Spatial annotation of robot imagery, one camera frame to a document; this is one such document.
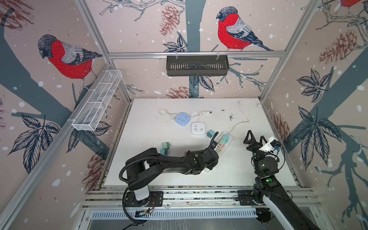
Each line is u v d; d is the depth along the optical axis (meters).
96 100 0.78
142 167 0.48
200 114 1.07
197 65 1.04
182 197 0.76
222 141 0.88
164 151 0.89
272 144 0.64
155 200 0.73
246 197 0.73
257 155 0.68
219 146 0.86
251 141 0.69
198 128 1.00
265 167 0.58
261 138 0.78
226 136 0.90
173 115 1.10
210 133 1.02
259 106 1.14
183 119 1.04
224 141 0.88
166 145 0.92
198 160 0.64
